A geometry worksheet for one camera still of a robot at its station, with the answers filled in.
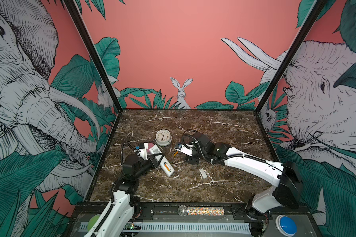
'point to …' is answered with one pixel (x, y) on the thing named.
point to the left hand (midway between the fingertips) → (163, 153)
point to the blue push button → (286, 225)
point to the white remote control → (155, 150)
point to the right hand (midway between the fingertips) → (183, 150)
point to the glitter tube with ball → (184, 211)
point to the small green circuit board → (132, 226)
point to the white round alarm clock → (163, 137)
